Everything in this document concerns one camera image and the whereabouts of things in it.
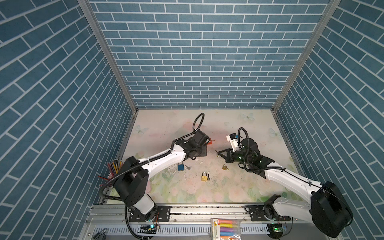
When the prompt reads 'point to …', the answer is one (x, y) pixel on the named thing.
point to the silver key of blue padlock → (188, 168)
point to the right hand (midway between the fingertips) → (217, 151)
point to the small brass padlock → (224, 167)
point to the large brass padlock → (204, 178)
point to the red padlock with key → (210, 143)
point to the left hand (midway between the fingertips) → (204, 150)
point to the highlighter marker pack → (225, 229)
